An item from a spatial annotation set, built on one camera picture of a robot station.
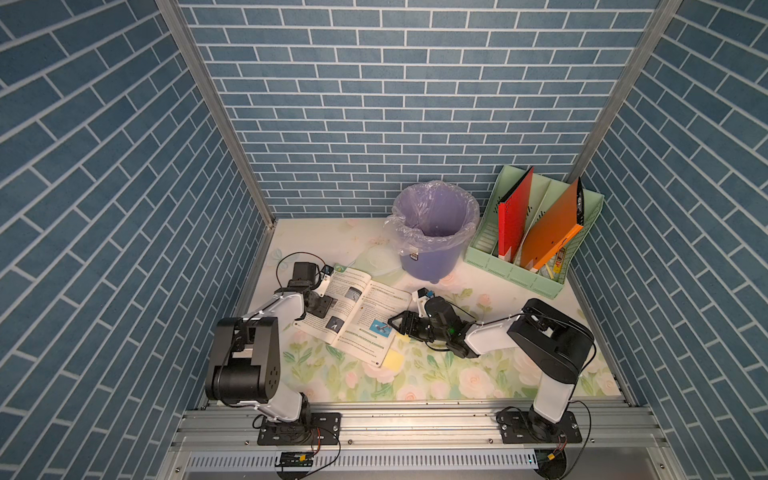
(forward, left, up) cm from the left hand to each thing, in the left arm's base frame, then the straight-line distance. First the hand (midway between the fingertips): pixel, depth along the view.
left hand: (323, 298), depth 95 cm
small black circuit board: (-42, +1, -5) cm, 42 cm away
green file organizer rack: (+29, -73, +19) cm, 80 cm away
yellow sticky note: (-19, -23, -2) cm, 30 cm away
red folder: (+15, -58, +25) cm, 65 cm away
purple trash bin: (+5, -35, +11) cm, 37 cm away
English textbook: (-7, -12, -1) cm, 14 cm away
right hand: (-10, -23, +2) cm, 25 cm away
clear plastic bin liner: (+25, -36, +13) cm, 45 cm away
